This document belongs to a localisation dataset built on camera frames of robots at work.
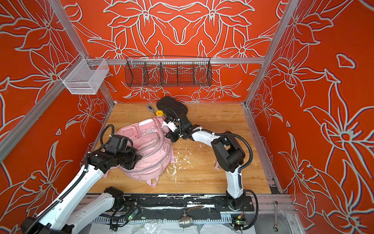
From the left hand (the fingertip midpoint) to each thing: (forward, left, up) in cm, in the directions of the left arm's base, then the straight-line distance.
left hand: (144, 153), depth 75 cm
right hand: (+17, -8, -6) cm, 20 cm away
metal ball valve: (-27, -23, -11) cm, 37 cm away
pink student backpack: (+15, +3, -6) cm, 16 cm away
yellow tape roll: (+40, +1, -13) cm, 42 cm away
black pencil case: (+48, -7, -10) cm, 49 cm away
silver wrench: (-27, -66, -15) cm, 73 cm away
